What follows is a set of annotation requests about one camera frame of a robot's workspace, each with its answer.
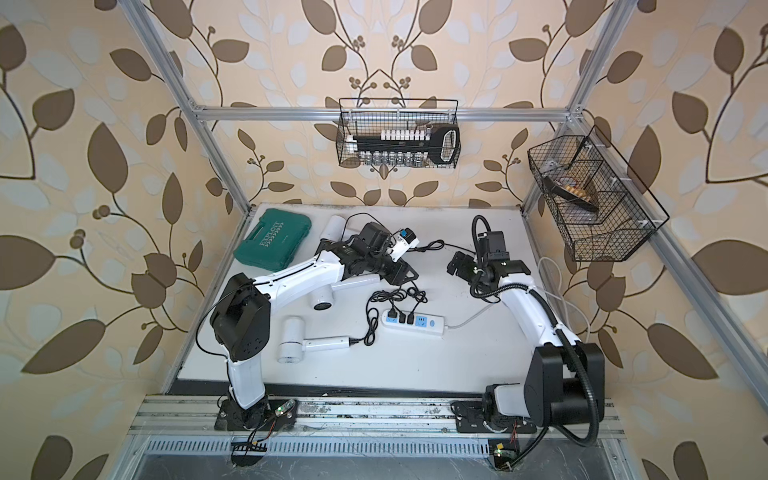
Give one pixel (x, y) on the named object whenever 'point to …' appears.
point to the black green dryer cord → (420, 295)
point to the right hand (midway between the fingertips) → (461, 272)
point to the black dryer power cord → (380, 296)
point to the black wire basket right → (605, 212)
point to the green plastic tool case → (274, 240)
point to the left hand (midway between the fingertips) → (409, 266)
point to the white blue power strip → (425, 323)
